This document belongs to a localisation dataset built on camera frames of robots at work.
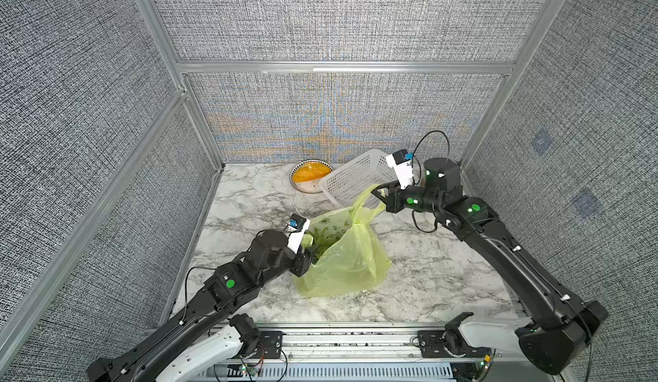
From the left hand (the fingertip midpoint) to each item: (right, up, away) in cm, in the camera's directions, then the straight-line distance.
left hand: (315, 242), depth 69 cm
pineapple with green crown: (+2, 0, +5) cm, 5 cm away
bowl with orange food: (-6, +20, +39) cm, 44 cm away
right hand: (+16, +16, -2) cm, 23 cm away
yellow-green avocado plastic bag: (+13, -7, +7) cm, 16 cm away
